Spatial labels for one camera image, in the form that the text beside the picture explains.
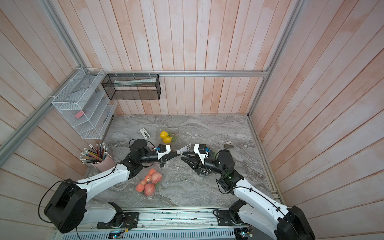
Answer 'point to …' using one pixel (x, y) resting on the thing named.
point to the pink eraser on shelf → (79, 114)
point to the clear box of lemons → (174, 133)
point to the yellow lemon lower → (167, 140)
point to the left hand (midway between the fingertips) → (178, 155)
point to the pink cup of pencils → (98, 156)
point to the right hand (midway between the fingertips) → (183, 155)
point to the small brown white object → (227, 145)
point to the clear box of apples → (150, 183)
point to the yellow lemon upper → (163, 134)
